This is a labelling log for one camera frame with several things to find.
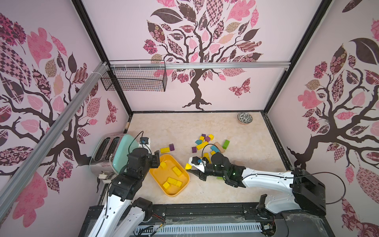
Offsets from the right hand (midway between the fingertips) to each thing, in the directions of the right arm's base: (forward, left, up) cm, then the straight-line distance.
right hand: (189, 164), depth 73 cm
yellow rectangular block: (+3, +8, -14) cm, 16 cm away
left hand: (+4, +18, +4) cm, 18 cm away
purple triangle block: (+20, +12, -15) cm, 28 cm away
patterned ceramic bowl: (+45, -44, -15) cm, 65 cm away
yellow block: (-6, +14, -14) cm, 20 cm away
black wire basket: (+55, +32, +18) cm, 66 cm away
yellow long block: (-3, +9, -15) cm, 18 cm away
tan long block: (+18, -21, -17) cm, 32 cm away
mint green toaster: (+7, +43, 0) cm, 43 cm away
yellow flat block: (+19, +17, -17) cm, 31 cm away
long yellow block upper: (+22, -8, -18) cm, 30 cm away
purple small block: (+17, -3, -14) cm, 22 cm away
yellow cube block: (-2, 0, +2) cm, 2 cm away
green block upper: (+23, -26, -18) cm, 39 cm away
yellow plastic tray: (+1, +12, -16) cm, 19 cm away
